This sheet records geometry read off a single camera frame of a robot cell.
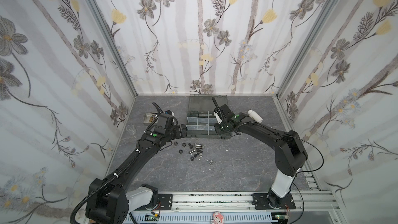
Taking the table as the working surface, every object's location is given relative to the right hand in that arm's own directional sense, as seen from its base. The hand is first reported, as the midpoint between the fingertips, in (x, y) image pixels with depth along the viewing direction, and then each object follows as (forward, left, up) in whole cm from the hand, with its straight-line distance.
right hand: (219, 126), depth 89 cm
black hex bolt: (-8, +16, -11) cm, 21 cm away
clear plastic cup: (0, +54, -9) cm, 55 cm away
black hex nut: (-7, +26, -11) cm, 29 cm away
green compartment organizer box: (+9, +11, -9) cm, 16 cm away
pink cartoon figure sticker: (-44, +1, -5) cm, 44 cm away
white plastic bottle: (+14, -27, -9) cm, 31 cm away
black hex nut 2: (-7, +21, -12) cm, 25 cm away
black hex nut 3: (-12, +22, -11) cm, 28 cm away
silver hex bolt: (-9, +12, -10) cm, 18 cm away
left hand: (-5, +21, +4) cm, 22 cm away
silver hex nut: (-18, +4, -10) cm, 21 cm away
